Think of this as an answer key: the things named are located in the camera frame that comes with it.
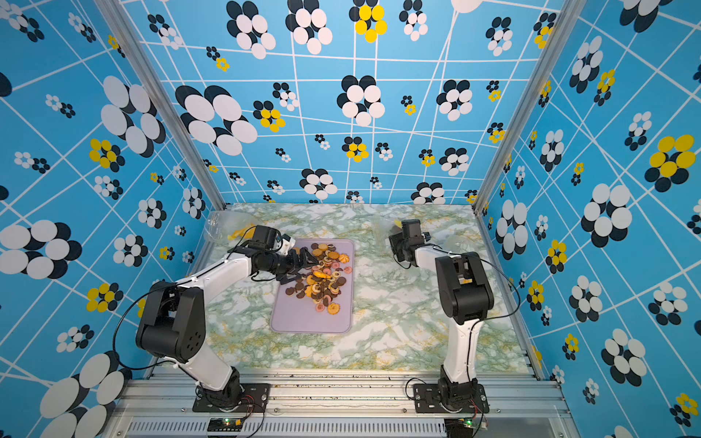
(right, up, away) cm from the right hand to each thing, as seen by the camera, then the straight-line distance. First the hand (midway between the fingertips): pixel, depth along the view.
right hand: (392, 238), depth 103 cm
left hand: (-28, -9, -14) cm, 33 cm away
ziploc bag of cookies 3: (+24, -2, -7) cm, 25 cm away
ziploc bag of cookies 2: (-2, +5, +12) cm, 13 cm away
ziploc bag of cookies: (-69, +4, +11) cm, 70 cm away
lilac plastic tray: (-36, -26, -12) cm, 46 cm away
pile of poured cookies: (-25, -16, -10) cm, 31 cm away
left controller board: (-49, -49, -31) cm, 76 cm away
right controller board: (+13, -48, -34) cm, 60 cm away
